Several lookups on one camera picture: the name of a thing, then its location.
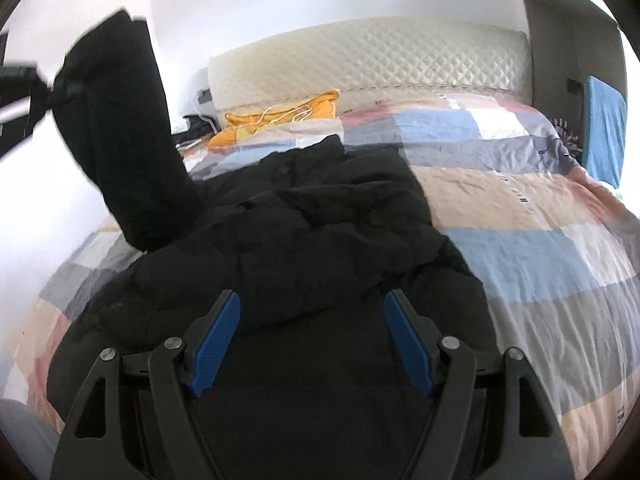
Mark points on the grey wall socket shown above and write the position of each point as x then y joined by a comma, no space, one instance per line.
204,96

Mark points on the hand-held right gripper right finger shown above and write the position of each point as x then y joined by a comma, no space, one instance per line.
410,345

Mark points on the black puffer jacket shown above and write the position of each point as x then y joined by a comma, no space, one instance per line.
300,240

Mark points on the blue towel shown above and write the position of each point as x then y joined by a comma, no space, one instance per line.
605,130

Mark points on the yellow pillow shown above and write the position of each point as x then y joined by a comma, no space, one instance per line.
240,132

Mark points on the checkered patchwork bed quilt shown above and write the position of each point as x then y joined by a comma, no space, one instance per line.
525,260

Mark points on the cream quilted headboard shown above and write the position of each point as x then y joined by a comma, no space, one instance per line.
375,60

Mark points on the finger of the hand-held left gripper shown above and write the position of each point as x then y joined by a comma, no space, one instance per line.
60,92

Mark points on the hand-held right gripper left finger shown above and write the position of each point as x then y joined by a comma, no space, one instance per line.
217,345

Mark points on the black wall switch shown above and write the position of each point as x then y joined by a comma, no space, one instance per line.
573,86

